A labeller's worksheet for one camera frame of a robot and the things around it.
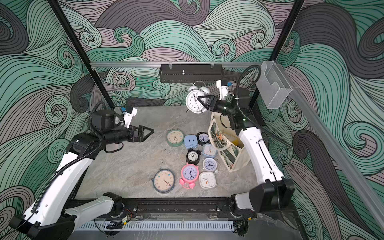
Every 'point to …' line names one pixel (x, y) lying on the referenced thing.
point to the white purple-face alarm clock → (209, 163)
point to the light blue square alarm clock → (209, 151)
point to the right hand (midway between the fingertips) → (198, 99)
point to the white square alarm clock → (207, 180)
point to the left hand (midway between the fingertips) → (146, 128)
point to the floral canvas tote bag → (229, 143)
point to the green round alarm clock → (175, 138)
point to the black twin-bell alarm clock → (192, 156)
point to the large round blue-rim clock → (163, 181)
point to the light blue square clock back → (191, 141)
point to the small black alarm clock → (203, 138)
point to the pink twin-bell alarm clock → (189, 175)
